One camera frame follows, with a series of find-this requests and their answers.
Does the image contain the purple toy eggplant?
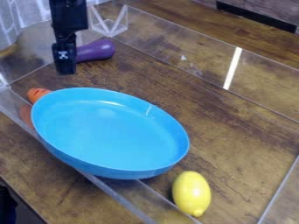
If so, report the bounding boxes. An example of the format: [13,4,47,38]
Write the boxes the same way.
[77,39,117,63]

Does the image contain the clear acrylic enclosure wall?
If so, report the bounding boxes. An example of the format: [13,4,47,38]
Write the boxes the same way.
[0,1,299,224]

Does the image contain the yellow toy lemon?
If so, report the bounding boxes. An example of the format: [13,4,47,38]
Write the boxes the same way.
[173,171,211,217]

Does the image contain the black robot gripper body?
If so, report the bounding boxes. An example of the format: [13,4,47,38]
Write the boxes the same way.
[50,0,90,43]

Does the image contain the blue round plastic tray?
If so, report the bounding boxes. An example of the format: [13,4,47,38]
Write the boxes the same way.
[31,87,190,179]

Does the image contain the dark baseboard strip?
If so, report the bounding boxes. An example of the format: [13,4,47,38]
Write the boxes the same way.
[217,0,297,33]

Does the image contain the white tiled cloth backdrop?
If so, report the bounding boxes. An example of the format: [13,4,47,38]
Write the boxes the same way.
[0,0,111,51]

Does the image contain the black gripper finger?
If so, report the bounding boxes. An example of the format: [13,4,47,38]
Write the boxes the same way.
[51,43,78,75]

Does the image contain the orange toy carrot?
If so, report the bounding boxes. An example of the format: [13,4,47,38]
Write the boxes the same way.
[19,87,51,128]

